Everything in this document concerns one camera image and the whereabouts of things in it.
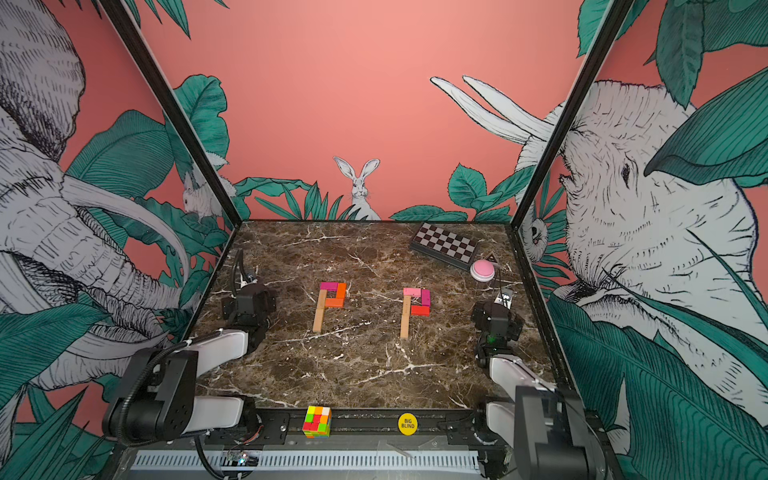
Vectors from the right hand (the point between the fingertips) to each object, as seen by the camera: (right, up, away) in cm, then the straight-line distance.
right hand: (498, 301), depth 89 cm
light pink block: (-25, +1, +9) cm, 27 cm away
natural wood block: (-56, -1, +8) cm, 57 cm away
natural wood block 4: (-29, -9, +1) cm, 30 cm away
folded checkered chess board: (-12, +17, +21) cm, 30 cm away
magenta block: (-54, +3, +12) cm, 55 cm away
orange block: (-50, +2, +11) cm, 51 cm away
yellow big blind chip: (-28, -29, -15) cm, 43 cm away
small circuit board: (-69, -34, -19) cm, 79 cm away
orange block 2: (-51, -1, +7) cm, 52 cm away
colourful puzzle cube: (-50, -26, -19) cm, 60 cm away
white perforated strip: (-30, -35, -19) cm, 50 cm away
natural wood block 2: (-56, -7, +3) cm, 56 cm away
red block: (-24, -4, +7) cm, 25 cm away
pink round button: (0, +8, +15) cm, 17 cm away
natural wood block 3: (-28, -4, +6) cm, 29 cm away
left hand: (-76, +3, +1) cm, 76 cm away
